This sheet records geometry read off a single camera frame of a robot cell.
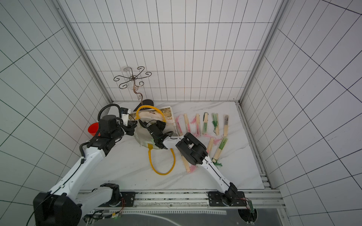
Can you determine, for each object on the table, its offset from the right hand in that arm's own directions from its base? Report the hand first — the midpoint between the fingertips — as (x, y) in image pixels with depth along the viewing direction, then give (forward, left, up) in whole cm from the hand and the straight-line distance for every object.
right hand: (163, 117), depth 104 cm
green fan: (-20, -41, -5) cm, 46 cm away
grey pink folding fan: (-1, -47, -5) cm, 48 cm away
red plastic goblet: (-20, +40, +11) cm, 46 cm away
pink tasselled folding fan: (+2, -25, -5) cm, 25 cm away
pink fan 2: (-16, -36, -5) cm, 39 cm away
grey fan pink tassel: (-35, -21, -4) cm, 41 cm away
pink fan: (-3, -18, -4) cm, 19 cm away
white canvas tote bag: (-10, +4, +17) cm, 20 cm away
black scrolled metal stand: (+12, +18, +27) cm, 34 cm away
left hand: (-18, +11, +16) cm, 27 cm away
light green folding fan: (+3, -32, -4) cm, 33 cm away
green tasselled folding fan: (+1, -40, -5) cm, 40 cm away
